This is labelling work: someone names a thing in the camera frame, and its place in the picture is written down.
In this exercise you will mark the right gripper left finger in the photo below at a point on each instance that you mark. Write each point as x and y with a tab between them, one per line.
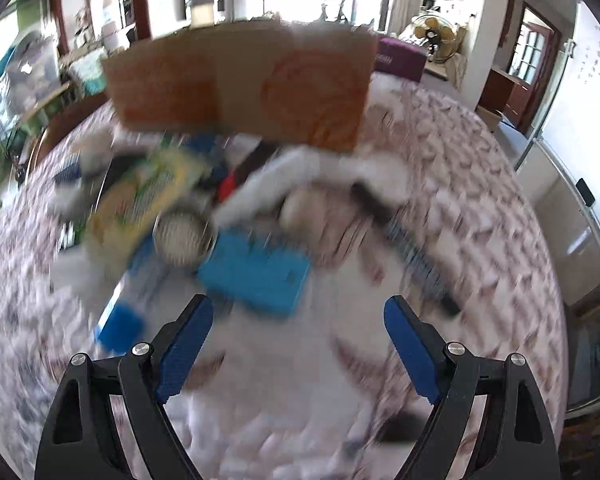
80	439

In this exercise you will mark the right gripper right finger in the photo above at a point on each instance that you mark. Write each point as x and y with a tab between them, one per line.
515	439

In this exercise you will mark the black remote control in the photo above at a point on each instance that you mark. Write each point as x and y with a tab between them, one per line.
424	272

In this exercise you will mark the round metal tin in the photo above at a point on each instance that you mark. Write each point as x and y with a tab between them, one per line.
183	238

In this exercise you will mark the blue rectangular box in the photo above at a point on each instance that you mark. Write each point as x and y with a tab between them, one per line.
252	270

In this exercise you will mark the yellow green snack packet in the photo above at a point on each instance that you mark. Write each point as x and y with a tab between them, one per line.
128	210

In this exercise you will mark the white plastic tube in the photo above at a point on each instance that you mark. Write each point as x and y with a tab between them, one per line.
266	186

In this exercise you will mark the brown wooden door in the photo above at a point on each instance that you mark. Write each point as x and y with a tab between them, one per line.
531	65

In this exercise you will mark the purple storage box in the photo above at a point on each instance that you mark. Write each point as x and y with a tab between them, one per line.
401	59

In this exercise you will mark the brown cardboard box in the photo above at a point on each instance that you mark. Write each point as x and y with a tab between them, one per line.
290	83

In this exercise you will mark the yellow standing fan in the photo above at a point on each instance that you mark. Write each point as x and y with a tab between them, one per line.
436	36

